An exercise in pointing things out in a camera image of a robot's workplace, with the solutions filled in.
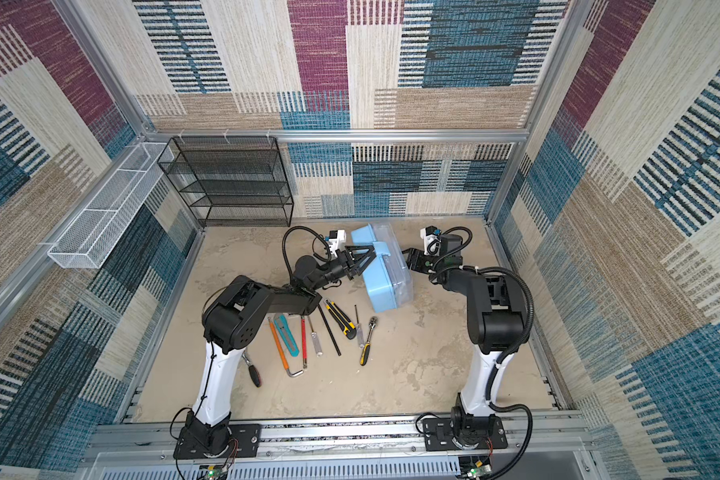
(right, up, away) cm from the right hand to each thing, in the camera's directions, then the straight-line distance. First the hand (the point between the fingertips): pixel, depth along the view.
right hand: (403, 260), depth 100 cm
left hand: (-10, +3, -17) cm, 20 cm away
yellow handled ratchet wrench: (-13, -25, -13) cm, 31 cm away
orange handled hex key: (-37, -25, -12) cm, 47 cm away
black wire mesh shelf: (-62, +29, +11) cm, 69 cm away
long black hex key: (-23, -21, -8) cm, 33 cm away
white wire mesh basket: (-77, +5, -30) cm, 83 cm away
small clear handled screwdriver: (-26, -25, -13) cm, 38 cm away
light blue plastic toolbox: (-6, -5, -15) cm, 17 cm away
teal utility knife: (-37, -19, -9) cm, 43 cm away
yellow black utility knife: (-17, -20, -9) cm, 28 cm away
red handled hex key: (-31, -24, -11) cm, 40 cm away
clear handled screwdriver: (-14, -20, -9) cm, 26 cm away
